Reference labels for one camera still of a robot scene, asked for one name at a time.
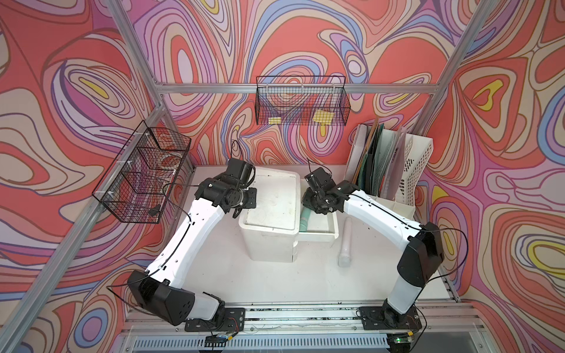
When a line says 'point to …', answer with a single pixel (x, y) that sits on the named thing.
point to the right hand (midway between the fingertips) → (306, 208)
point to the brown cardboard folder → (365, 151)
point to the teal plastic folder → (374, 161)
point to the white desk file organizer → (417, 152)
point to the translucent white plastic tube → (344, 259)
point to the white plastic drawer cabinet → (271, 229)
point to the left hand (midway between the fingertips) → (251, 198)
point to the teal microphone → (304, 219)
